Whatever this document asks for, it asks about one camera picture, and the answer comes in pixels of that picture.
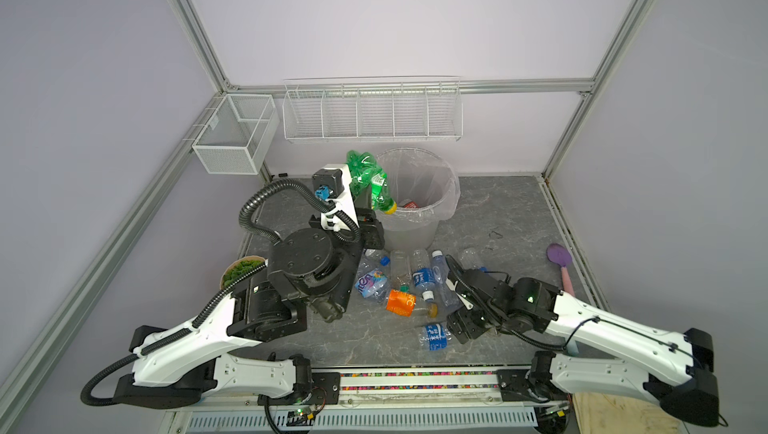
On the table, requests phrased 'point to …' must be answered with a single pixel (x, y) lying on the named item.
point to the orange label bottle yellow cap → (405, 304)
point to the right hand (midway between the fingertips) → (461, 320)
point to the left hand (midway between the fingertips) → (366, 194)
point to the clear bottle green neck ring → (400, 267)
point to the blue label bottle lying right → (472, 258)
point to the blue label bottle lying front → (435, 336)
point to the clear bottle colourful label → (374, 284)
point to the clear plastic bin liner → (422, 184)
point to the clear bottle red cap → (408, 203)
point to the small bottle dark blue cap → (374, 255)
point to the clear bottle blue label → (424, 276)
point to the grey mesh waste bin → (417, 236)
